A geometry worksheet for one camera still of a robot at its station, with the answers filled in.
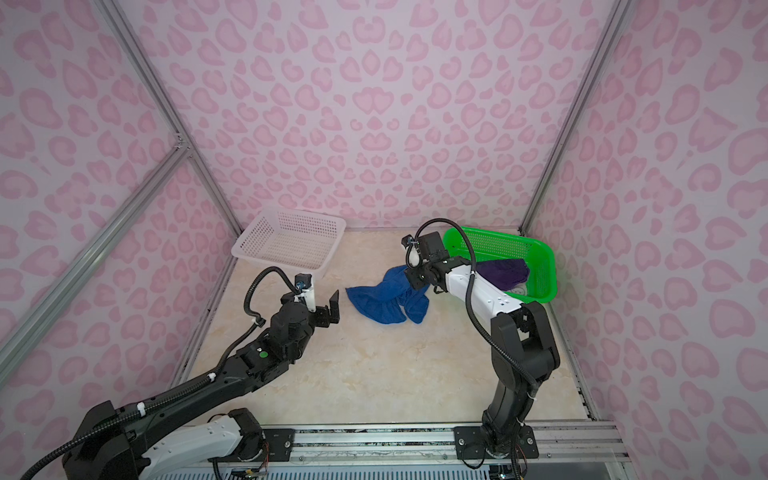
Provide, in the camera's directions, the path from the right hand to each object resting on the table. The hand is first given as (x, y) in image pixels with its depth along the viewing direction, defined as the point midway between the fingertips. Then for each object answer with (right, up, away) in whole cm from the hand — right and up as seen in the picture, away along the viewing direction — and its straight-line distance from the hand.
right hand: (412, 267), depth 91 cm
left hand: (-22, -5, -14) cm, 27 cm away
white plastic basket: (-42, +8, +26) cm, 50 cm away
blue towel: (-9, -12, +6) cm, 16 cm away
